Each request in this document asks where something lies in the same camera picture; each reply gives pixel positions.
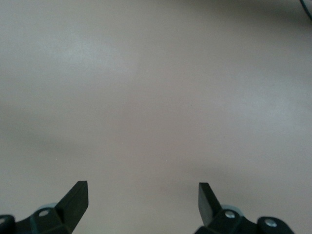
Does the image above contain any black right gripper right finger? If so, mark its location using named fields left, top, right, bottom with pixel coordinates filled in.
left=195, top=182, right=259, bottom=234

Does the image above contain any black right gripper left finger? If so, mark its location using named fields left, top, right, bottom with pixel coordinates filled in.
left=14, top=180, right=89, bottom=234

